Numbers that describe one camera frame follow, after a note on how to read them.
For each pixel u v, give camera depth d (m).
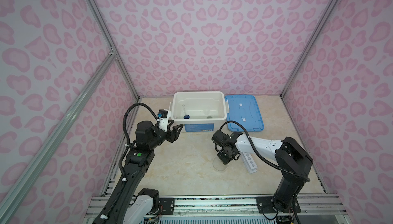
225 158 0.78
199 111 1.10
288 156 0.46
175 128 0.66
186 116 1.07
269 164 0.45
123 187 0.44
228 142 0.65
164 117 0.62
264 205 0.73
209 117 1.05
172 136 0.66
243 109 1.11
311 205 0.74
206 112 1.10
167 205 0.73
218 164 0.83
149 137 0.57
